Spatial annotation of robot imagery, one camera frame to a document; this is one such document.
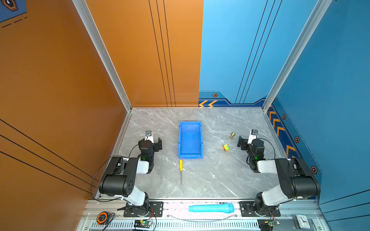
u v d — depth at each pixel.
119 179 0.46
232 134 1.02
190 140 1.00
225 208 0.72
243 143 0.86
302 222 0.68
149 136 0.80
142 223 0.71
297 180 0.45
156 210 0.73
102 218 0.68
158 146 0.86
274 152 0.94
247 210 0.72
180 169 0.87
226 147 0.94
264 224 0.70
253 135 0.80
